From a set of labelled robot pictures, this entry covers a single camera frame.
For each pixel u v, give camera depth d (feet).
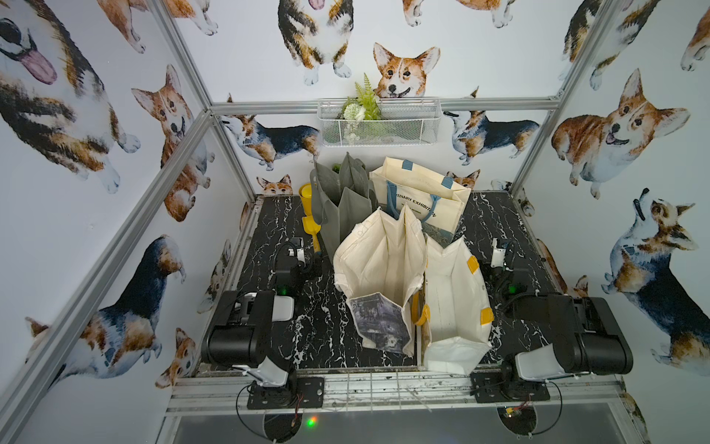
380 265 3.03
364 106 2.69
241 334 1.47
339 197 2.69
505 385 2.23
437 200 2.91
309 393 2.41
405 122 3.03
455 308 2.90
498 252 2.73
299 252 2.70
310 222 3.17
